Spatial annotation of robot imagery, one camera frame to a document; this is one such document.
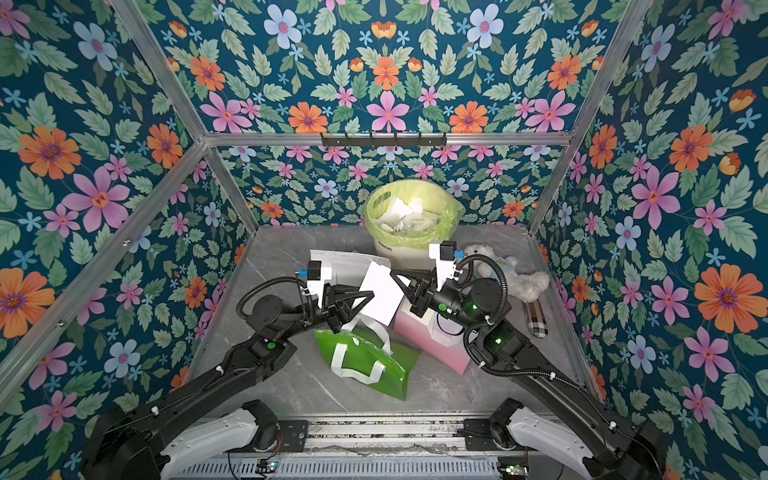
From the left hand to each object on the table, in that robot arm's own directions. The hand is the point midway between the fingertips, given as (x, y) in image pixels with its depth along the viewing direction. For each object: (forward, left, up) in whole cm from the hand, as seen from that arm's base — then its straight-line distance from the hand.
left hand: (371, 297), depth 60 cm
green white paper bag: (-5, +4, -15) cm, 16 cm away
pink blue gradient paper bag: (0, -15, -23) cm, 27 cm away
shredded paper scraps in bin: (+39, -9, -15) cm, 42 cm away
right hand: (+4, -6, +5) cm, 9 cm away
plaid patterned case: (+7, -47, -30) cm, 57 cm away
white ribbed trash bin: (+22, -8, -16) cm, 28 cm away
